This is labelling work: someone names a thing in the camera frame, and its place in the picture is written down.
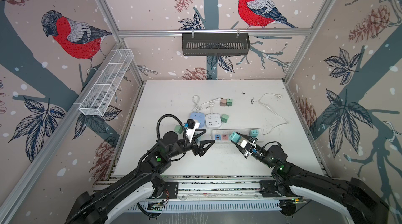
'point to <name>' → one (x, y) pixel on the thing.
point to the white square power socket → (213, 121)
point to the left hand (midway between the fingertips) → (209, 138)
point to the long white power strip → (222, 135)
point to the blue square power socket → (199, 117)
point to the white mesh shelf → (98, 97)
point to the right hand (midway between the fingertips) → (234, 137)
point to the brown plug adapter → (223, 102)
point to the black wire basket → (215, 44)
